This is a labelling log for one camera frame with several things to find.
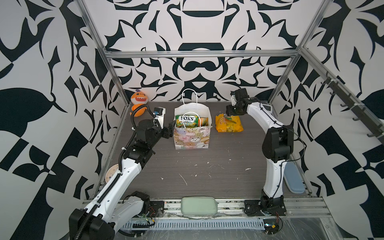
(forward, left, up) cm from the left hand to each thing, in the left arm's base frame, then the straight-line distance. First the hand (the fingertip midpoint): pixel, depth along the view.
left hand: (168, 116), depth 74 cm
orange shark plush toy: (+35, +27, -21) cm, 48 cm away
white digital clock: (+28, -69, -26) cm, 79 cm away
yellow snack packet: (+12, -36, -25) cm, 46 cm away
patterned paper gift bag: (-4, -14, -14) cm, 20 cm away
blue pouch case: (-22, -67, -30) cm, 77 cm away
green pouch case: (-34, -14, -27) cm, 46 cm away
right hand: (+17, -38, -15) cm, 44 cm away
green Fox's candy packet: (+6, -9, -11) cm, 15 cm away
